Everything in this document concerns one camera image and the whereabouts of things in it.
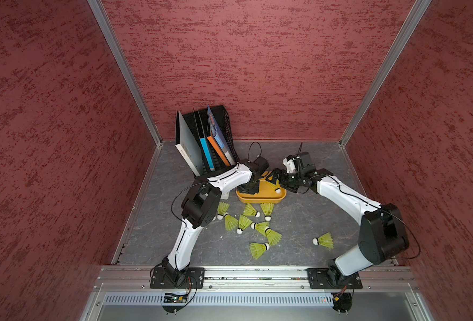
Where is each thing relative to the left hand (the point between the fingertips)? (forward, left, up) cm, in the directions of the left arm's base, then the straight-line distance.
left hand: (247, 193), depth 95 cm
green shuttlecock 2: (-8, +11, 0) cm, 14 cm away
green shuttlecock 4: (-10, -1, +1) cm, 10 cm away
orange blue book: (+13, +14, +26) cm, 33 cm away
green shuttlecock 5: (-8, -9, 0) cm, 13 cm away
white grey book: (+11, +27, +21) cm, 36 cm away
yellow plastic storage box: (+2, -10, -4) cm, 11 cm away
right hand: (-1, -12, +9) cm, 15 cm away
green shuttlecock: (+4, -15, 0) cm, 16 cm away
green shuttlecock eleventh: (-22, -32, 0) cm, 39 cm away
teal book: (+10, +18, +18) cm, 27 cm away
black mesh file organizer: (+21, +24, +27) cm, 42 cm away
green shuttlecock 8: (-20, -11, -2) cm, 23 cm away
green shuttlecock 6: (-15, +1, 0) cm, 15 cm away
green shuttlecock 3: (-14, +7, -3) cm, 16 cm away
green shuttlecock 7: (-16, -6, -1) cm, 17 cm away
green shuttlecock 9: (-26, -4, -2) cm, 26 cm away
